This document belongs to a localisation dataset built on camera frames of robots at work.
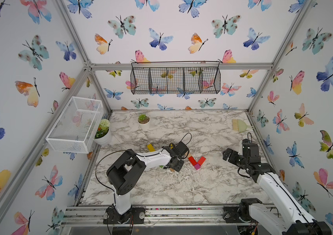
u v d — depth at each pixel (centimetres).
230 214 74
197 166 91
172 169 82
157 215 76
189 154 95
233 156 75
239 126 111
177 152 72
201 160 93
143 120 104
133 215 73
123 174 47
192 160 93
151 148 99
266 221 53
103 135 94
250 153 62
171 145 74
